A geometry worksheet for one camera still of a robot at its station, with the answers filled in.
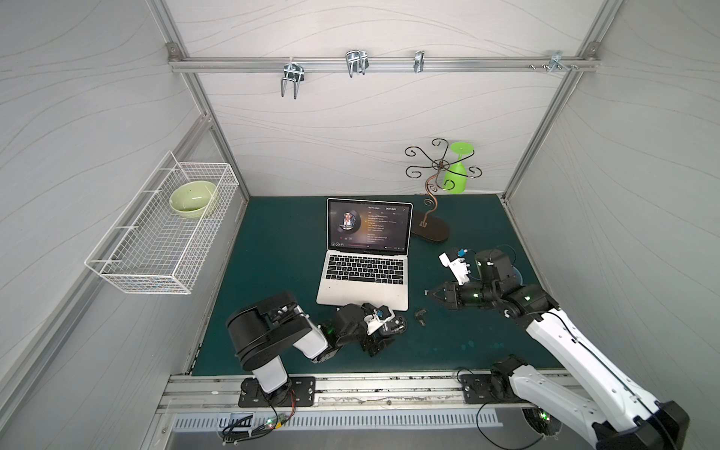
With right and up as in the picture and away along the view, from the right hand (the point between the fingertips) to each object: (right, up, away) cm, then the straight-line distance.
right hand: (430, 293), depth 73 cm
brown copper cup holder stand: (+5, +35, +13) cm, 38 cm away
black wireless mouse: (-8, -12, +10) cm, 18 cm away
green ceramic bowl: (-64, +25, 0) cm, 69 cm away
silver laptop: (-17, +11, +27) cm, 34 cm away
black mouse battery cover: (0, -11, +15) cm, 18 cm away
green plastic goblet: (+11, +33, +11) cm, 37 cm away
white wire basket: (-68, +14, -6) cm, 70 cm away
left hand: (-10, -14, +11) cm, 21 cm away
